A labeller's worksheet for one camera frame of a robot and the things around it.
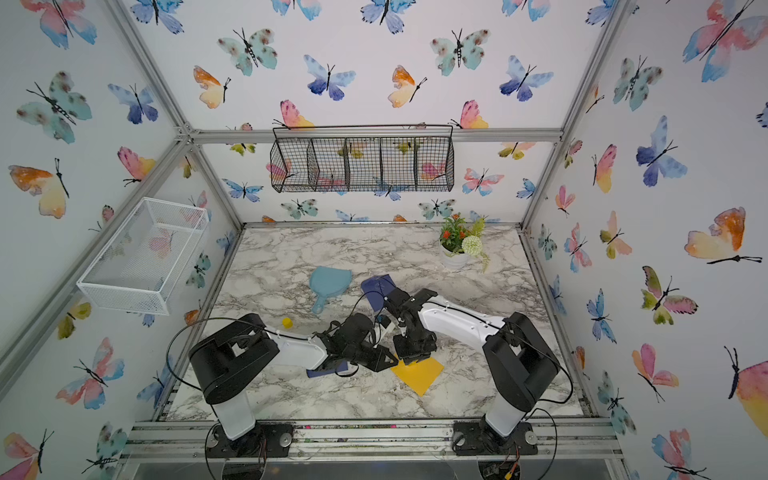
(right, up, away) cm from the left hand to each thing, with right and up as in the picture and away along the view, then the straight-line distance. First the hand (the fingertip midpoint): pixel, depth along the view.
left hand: (400, 362), depth 85 cm
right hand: (+3, +2, -3) cm, 4 cm away
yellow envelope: (+5, -3, -1) cm, 6 cm away
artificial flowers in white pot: (+19, +34, +11) cm, 40 cm away
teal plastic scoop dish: (-25, +21, +19) cm, 38 cm away
